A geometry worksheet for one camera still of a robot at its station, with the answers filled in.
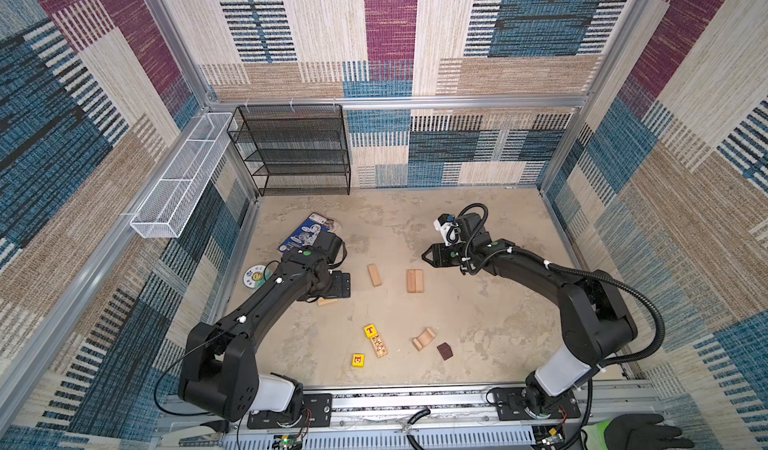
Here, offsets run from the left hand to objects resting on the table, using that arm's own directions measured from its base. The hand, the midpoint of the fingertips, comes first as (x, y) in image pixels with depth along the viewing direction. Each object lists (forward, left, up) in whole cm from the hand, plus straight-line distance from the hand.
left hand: (331, 287), depth 84 cm
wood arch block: (-12, -25, -8) cm, 29 cm away
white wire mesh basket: (+16, +36, +24) cm, 46 cm away
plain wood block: (+9, -12, -9) cm, 17 cm away
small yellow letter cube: (-17, -8, -8) cm, 20 cm away
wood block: (+6, -23, -8) cm, 25 cm away
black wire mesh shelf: (+51, +17, +8) cm, 54 cm away
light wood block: (0, +4, -9) cm, 10 cm away
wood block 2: (+7, -26, -9) cm, 28 cm away
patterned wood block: (-13, -13, -9) cm, 21 cm away
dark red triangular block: (-15, -31, -9) cm, 35 cm away
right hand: (+8, -28, 0) cm, 29 cm away
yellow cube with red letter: (-9, -11, -8) cm, 16 cm away
